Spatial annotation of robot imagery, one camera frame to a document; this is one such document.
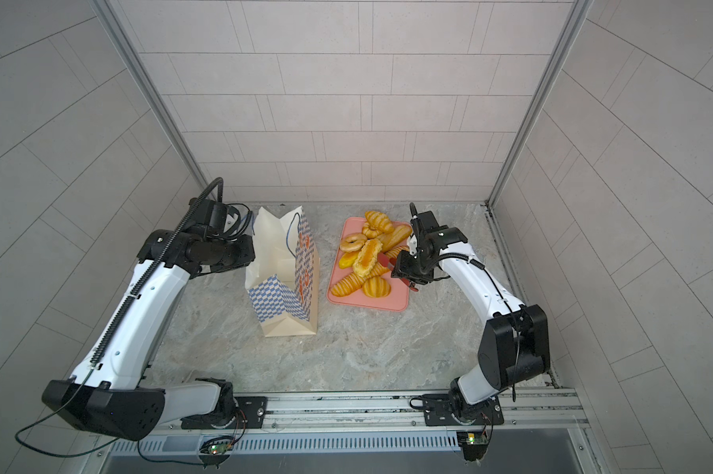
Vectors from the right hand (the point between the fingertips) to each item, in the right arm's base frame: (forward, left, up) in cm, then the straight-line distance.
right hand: (397, 273), depth 82 cm
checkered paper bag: (-7, +28, +14) cm, 32 cm away
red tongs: (+7, +3, -4) cm, 9 cm away
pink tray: (+21, +13, -10) cm, 27 cm away
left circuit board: (-36, +44, -9) cm, 57 cm away
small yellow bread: (+12, +15, -9) cm, 21 cm away
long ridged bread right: (+7, +5, -9) cm, 13 cm away
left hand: (+2, +34, +12) cm, 36 cm away
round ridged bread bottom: (+1, +6, -8) cm, 10 cm away
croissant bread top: (+24, +4, -4) cm, 25 cm away
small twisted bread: (+23, +7, -9) cm, 25 cm away
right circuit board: (-39, -14, -15) cm, 44 cm away
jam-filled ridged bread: (+10, +8, -6) cm, 14 cm away
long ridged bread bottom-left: (+3, +15, -9) cm, 18 cm away
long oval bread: (+19, -1, -9) cm, 21 cm away
